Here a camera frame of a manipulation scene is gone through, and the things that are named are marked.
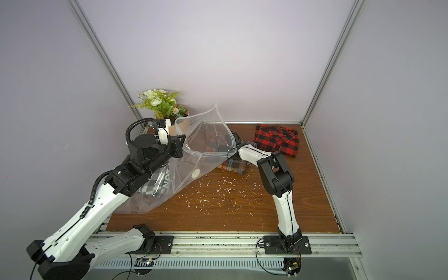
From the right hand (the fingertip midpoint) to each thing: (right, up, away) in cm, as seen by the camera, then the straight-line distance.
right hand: (222, 151), depth 101 cm
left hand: (-12, +9, -36) cm, 39 cm away
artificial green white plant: (-33, +27, -9) cm, 43 cm away
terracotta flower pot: (-26, +24, +3) cm, 36 cm away
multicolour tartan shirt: (+1, +4, +7) cm, 8 cm away
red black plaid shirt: (+33, +7, +8) cm, 35 cm away
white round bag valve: (-12, -9, -19) cm, 24 cm away
